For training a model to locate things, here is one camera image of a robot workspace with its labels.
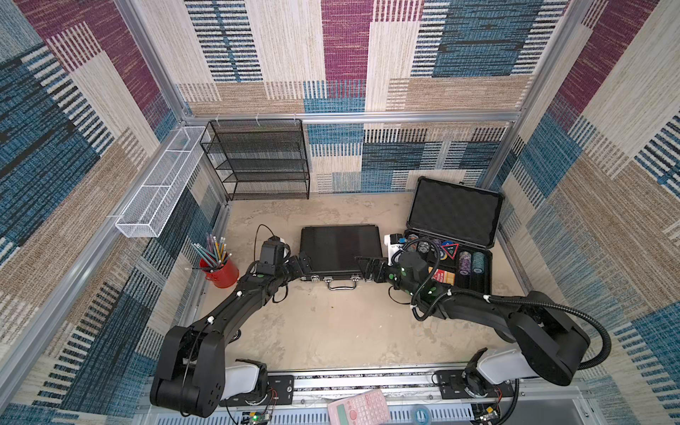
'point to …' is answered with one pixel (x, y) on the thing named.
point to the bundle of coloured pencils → (212, 258)
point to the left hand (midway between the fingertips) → (304, 264)
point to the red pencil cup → (223, 276)
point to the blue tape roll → (414, 413)
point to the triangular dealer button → (451, 249)
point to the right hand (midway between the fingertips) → (368, 262)
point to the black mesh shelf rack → (259, 159)
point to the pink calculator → (368, 408)
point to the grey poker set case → (462, 223)
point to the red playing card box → (444, 276)
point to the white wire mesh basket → (150, 205)
